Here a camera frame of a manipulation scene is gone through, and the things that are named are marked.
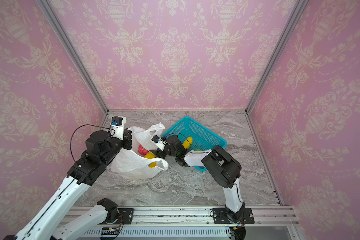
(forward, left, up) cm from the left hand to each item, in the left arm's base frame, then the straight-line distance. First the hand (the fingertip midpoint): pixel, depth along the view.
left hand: (133, 129), depth 69 cm
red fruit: (+5, +2, -27) cm, 28 cm away
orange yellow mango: (0, -4, -25) cm, 25 cm away
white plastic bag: (-11, +2, -11) cm, 16 cm away
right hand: (+6, -6, -21) cm, 23 cm away
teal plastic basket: (+17, -37, -30) cm, 50 cm away
